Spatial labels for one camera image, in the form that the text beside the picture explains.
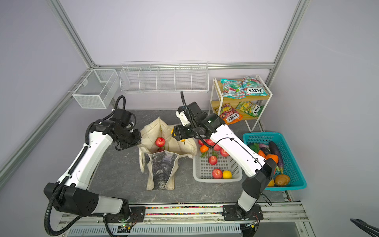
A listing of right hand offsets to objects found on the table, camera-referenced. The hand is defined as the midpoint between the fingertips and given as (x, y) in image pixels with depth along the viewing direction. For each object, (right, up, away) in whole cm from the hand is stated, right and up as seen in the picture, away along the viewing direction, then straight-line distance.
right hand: (178, 134), depth 72 cm
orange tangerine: (+14, -10, +20) cm, 26 cm away
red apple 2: (+18, -7, +23) cm, 30 cm away
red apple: (+12, -7, +23) cm, 27 cm away
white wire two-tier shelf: (+32, +18, +7) cm, 38 cm away
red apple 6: (-13, -6, +18) cm, 23 cm away
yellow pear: (-1, 0, -7) cm, 7 cm away
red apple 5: (+21, -23, +11) cm, 33 cm away
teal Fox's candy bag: (+41, +27, +11) cm, 50 cm away
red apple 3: (+23, -10, +22) cm, 33 cm away
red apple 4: (+26, -13, +20) cm, 35 cm away
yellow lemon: (+27, -24, +11) cm, 37 cm away
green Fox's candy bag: (+45, +16, +25) cm, 54 cm away
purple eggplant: (+58, -12, +19) cm, 62 cm away
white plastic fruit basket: (+18, -21, +17) cm, 33 cm away
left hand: (-20, -5, +4) cm, 21 cm away
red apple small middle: (+19, -17, +16) cm, 30 cm away
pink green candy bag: (+30, +25, +9) cm, 40 cm away
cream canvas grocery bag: (-9, -8, -4) cm, 12 cm away
